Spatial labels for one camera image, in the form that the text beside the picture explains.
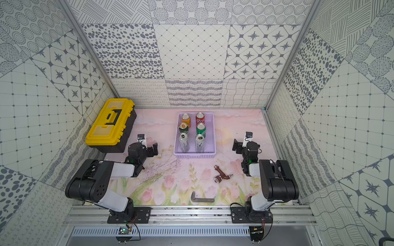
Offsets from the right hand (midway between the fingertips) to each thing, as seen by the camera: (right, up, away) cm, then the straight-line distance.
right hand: (242, 141), depth 95 cm
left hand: (-60, -1, 0) cm, 60 cm away
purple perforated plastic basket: (-21, -6, +3) cm, 22 cm away
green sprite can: (-26, +8, 0) cm, 27 cm away
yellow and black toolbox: (-79, +7, -9) cm, 79 cm away
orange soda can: (-37, +15, +6) cm, 40 cm away
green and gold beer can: (-37, +8, +1) cm, 38 cm away
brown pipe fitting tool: (-17, -19, -11) cm, 28 cm away
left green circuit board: (-63, -39, -23) cm, 78 cm away
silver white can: (-36, +2, -8) cm, 37 cm away
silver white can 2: (-27, 0, -9) cm, 29 cm away
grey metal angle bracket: (-26, -28, -17) cm, 42 cm away
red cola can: (-27, +15, +6) cm, 31 cm away
